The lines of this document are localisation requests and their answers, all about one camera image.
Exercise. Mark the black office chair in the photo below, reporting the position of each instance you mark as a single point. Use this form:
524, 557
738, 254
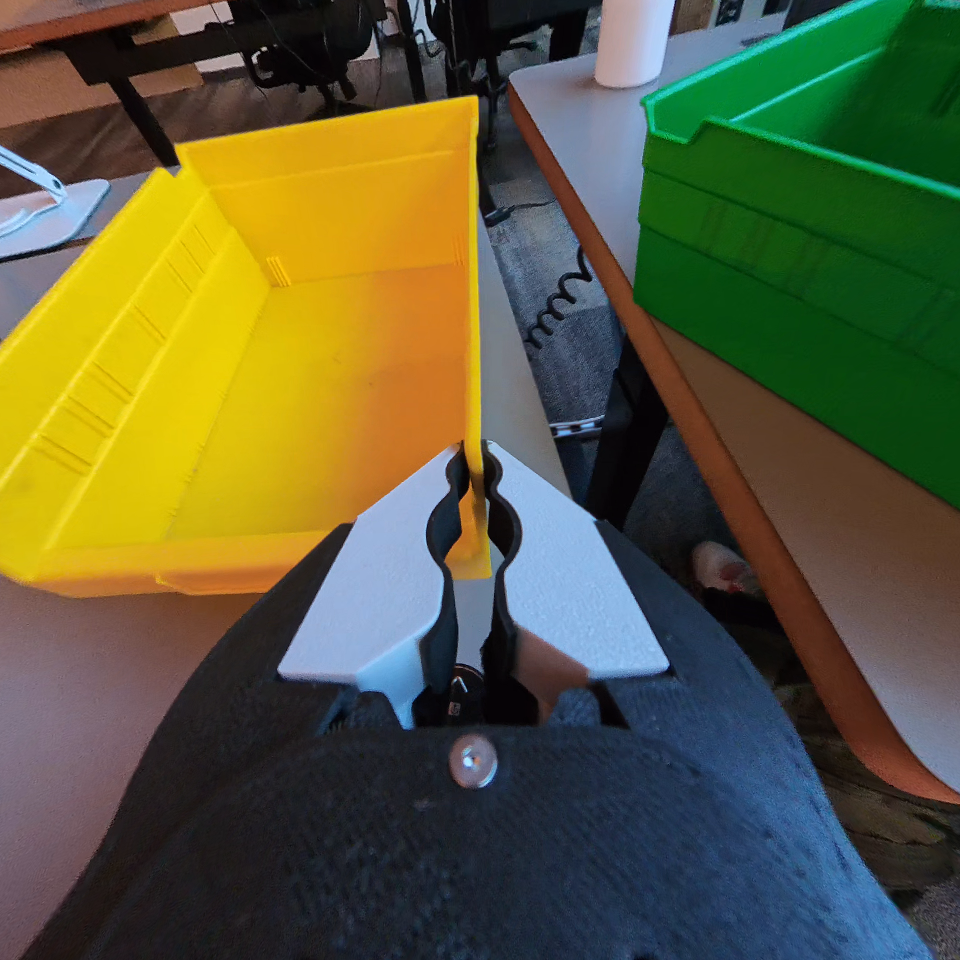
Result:
315, 45
510, 30

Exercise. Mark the yellow plastic bin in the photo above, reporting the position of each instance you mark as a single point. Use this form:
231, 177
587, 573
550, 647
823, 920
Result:
300, 390

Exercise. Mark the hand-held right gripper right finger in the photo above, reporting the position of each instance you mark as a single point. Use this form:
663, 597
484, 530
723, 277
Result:
577, 592

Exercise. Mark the green plastic bin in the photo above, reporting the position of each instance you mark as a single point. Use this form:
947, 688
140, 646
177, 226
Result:
787, 161
787, 352

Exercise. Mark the wooden desk black frame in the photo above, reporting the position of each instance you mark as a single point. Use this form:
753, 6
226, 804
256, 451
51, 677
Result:
75, 28

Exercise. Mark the person's foot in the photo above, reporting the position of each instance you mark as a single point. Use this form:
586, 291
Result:
720, 566

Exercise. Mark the white monitor stand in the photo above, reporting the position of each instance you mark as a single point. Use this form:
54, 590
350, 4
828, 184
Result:
52, 217

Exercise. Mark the white cylindrical container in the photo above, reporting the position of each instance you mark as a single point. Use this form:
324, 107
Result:
634, 45

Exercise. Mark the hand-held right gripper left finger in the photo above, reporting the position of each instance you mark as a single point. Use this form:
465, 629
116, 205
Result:
375, 600

